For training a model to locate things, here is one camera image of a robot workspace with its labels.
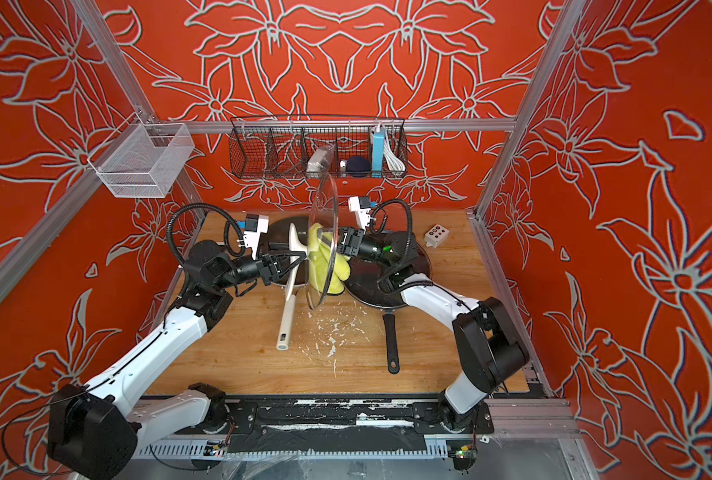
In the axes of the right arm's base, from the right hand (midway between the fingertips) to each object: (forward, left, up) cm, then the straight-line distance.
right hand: (312, 241), depth 63 cm
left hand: (-1, +3, -3) cm, 4 cm away
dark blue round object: (+42, -9, -10) cm, 44 cm away
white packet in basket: (+38, +3, -6) cm, 38 cm away
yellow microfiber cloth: (-1, -3, -9) cm, 9 cm away
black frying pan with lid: (+13, -11, -40) cm, 44 cm away
